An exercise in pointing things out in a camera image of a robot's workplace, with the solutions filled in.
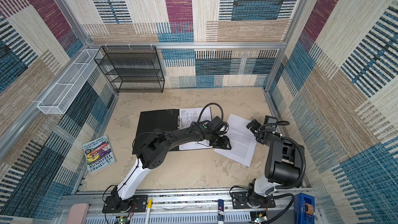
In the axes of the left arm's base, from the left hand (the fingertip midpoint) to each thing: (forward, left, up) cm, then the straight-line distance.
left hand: (229, 147), depth 88 cm
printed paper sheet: (+6, -9, -3) cm, 11 cm away
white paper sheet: (+24, +24, -3) cm, 34 cm away
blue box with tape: (-30, -27, +4) cm, 40 cm away
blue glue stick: (-29, +8, -1) cm, 30 cm away
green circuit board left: (-32, +52, -5) cm, 61 cm away
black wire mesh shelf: (+53, +63, +14) cm, 83 cm away
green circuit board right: (-33, -10, -3) cm, 34 cm away
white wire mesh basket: (+10, +80, +30) cm, 86 cm away
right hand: (+11, -15, -1) cm, 18 cm away
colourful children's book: (-2, +73, -2) cm, 73 cm away
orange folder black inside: (+22, +40, -4) cm, 46 cm away
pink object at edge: (-29, +70, 0) cm, 76 cm away
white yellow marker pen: (-27, +40, -3) cm, 49 cm away
